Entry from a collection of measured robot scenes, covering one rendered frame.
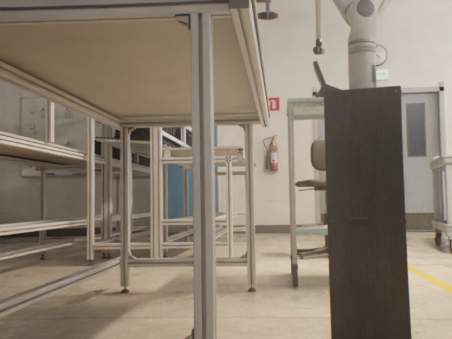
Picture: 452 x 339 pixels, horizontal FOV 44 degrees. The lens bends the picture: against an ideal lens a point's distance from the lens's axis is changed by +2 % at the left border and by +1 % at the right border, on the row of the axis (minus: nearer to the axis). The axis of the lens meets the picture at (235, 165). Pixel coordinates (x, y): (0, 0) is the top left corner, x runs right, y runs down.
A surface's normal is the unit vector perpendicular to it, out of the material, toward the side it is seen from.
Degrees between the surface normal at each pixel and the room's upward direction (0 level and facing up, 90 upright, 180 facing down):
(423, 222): 90
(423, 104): 90
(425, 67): 90
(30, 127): 90
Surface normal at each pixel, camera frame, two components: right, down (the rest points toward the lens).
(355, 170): -0.26, -0.06
